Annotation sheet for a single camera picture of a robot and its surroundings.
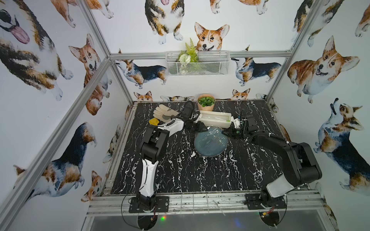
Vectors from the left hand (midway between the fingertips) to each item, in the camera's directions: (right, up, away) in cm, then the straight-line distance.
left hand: (208, 128), depth 95 cm
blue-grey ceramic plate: (+1, -8, -4) cm, 9 cm away
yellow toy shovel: (-39, +4, +12) cm, 41 cm away
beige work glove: (-33, +10, +17) cm, 38 cm away
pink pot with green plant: (-1, +18, +6) cm, 19 cm away
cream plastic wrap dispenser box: (+6, +6, +5) cm, 10 cm away
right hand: (+8, -1, -6) cm, 10 cm away
